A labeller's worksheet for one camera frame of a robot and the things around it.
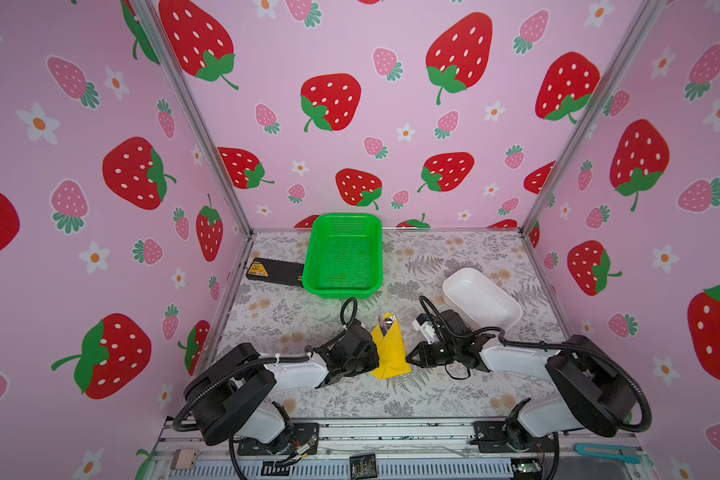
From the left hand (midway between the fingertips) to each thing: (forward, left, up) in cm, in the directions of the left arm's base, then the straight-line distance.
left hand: (384, 358), depth 86 cm
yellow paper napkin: (0, -3, -1) cm, 3 cm away
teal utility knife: (-23, -58, 0) cm, 62 cm away
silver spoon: (+11, 0, 0) cm, 11 cm away
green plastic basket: (+40, +15, -1) cm, 43 cm away
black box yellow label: (+32, +39, 0) cm, 51 cm away
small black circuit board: (-26, +5, +1) cm, 27 cm away
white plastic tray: (+19, -34, -1) cm, 40 cm away
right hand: (-1, -6, +1) cm, 6 cm away
